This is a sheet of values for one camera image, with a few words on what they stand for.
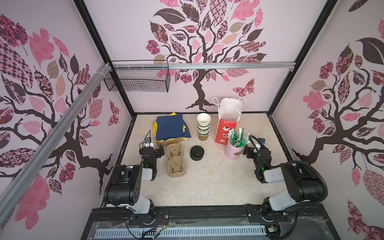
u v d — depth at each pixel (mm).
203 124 890
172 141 988
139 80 1219
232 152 878
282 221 726
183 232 699
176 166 876
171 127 1067
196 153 921
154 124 1084
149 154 698
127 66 900
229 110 1019
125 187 450
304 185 445
